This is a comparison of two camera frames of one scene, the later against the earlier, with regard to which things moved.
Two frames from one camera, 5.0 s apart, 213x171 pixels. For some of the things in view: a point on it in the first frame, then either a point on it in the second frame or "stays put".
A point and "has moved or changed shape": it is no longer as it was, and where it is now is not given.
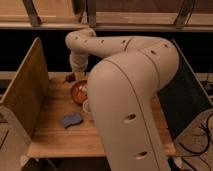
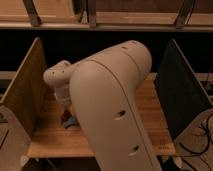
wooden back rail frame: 107,15 stays put
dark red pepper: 70,78 has moved or changed shape
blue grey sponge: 72,118 stays put
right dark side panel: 186,100 stays put
